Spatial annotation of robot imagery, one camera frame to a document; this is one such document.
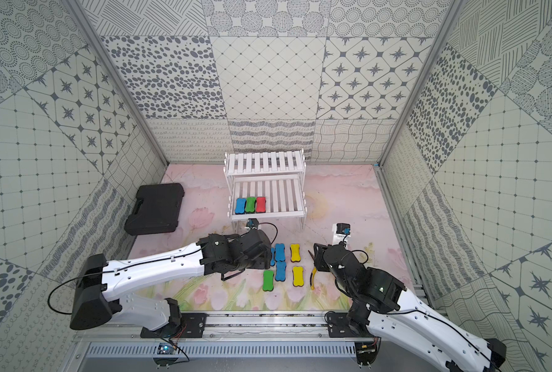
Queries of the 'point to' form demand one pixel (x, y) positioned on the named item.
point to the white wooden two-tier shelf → (277, 176)
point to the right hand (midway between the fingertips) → (321, 248)
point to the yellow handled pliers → (312, 277)
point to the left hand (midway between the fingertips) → (268, 252)
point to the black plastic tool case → (156, 209)
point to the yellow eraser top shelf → (295, 256)
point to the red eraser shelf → (260, 204)
